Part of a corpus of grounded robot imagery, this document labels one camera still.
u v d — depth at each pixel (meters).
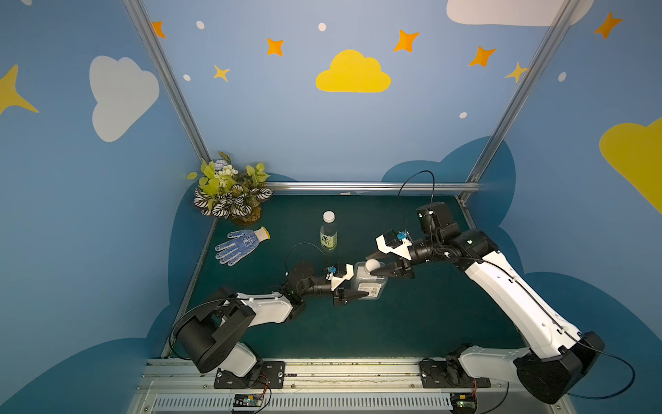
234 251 1.02
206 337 0.44
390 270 0.59
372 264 0.64
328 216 0.88
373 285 0.67
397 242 0.53
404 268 0.57
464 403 0.73
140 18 0.69
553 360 0.39
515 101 0.88
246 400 0.72
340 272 0.64
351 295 0.70
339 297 0.68
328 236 0.94
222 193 0.89
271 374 0.75
